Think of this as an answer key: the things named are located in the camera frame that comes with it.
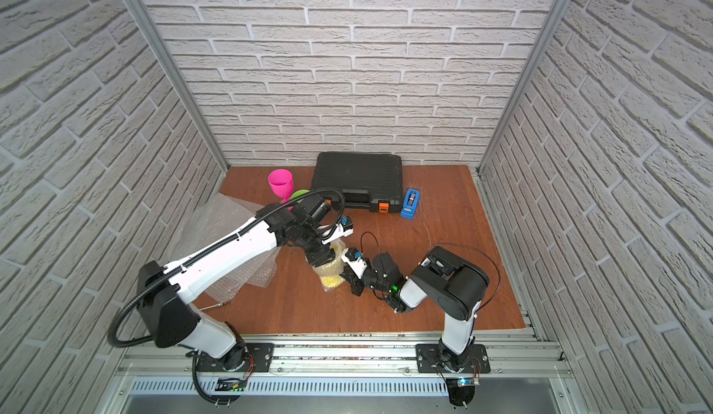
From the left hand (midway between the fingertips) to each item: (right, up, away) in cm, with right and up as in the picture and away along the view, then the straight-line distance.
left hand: (333, 247), depth 77 cm
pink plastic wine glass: (-20, +19, +17) cm, 32 cm away
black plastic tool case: (+10, +21, +35) cm, 42 cm away
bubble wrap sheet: (-2, -10, +8) cm, 12 cm away
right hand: (+2, -9, +9) cm, 13 cm away
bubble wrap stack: (-47, +5, +23) cm, 52 cm away
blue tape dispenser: (+27, +12, +26) cm, 39 cm away
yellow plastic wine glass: (-1, -8, +2) cm, 8 cm away
